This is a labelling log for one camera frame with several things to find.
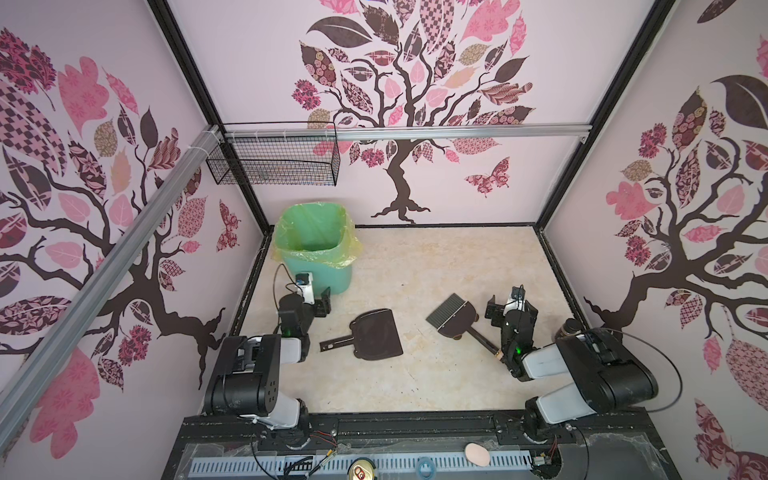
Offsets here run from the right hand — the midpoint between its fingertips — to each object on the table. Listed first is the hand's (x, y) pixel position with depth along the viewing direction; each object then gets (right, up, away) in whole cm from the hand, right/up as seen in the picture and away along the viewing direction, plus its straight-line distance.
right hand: (512, 297), depth 90 cm
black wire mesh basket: (-75, +46, +4) cm, 89 cm away
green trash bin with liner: (-63, +19, +11) cm, 66 cm away
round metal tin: (-44, -31, -30) cm, 62 cm away
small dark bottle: (+13, -7, -8) cm, 17 cm away
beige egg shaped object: (-17, -35, -21) cm, 44 cm away
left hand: (-61, +2, +3) cm, 61 cm away
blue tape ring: (-29, -38, -21) cm, 52 cm away
